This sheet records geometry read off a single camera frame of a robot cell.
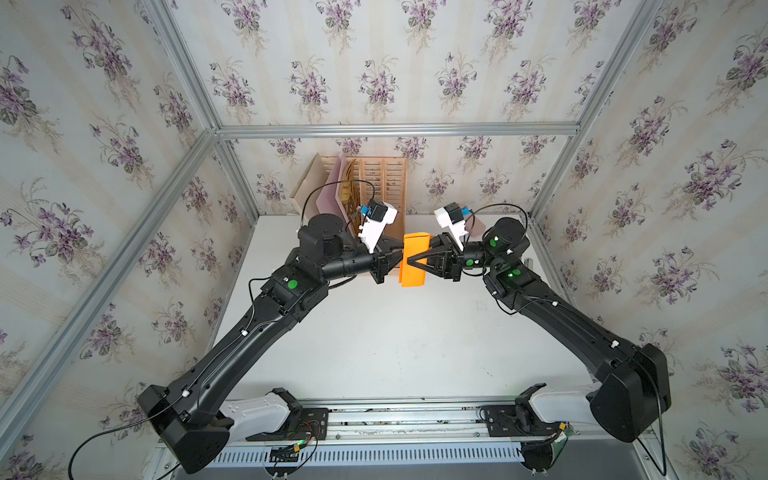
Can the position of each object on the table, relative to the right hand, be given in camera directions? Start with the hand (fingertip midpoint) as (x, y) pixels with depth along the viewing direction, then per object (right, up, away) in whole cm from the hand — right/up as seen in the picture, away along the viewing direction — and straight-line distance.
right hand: (413, 263), depth 60 cm
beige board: (-28, +24, +32) cm, 49 cm away
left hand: (0, +3, -2) cm, 3 cm away
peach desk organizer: (-6, +27, +45) cm, 53 cm away
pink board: (-23, +16, +27) cm, 39 cm away
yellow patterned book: (-18, +20, +40) cm, 48 cm away
